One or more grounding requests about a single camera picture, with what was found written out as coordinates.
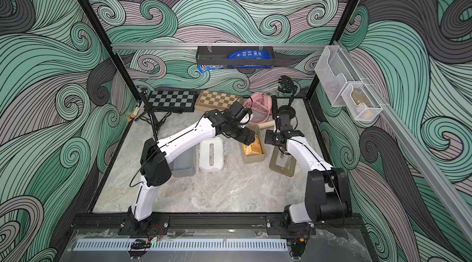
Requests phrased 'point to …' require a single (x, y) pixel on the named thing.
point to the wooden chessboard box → (213, 100)
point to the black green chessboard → (176, 101)
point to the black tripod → (154, 118)
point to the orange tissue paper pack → (254, 148)
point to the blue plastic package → (249, 54)
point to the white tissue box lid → (211, 154)
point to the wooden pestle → (267, 125)
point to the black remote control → (275, 109)
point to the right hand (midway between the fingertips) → (274, 138)
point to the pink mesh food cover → (260, 105)
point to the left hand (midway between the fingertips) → (248, 133)
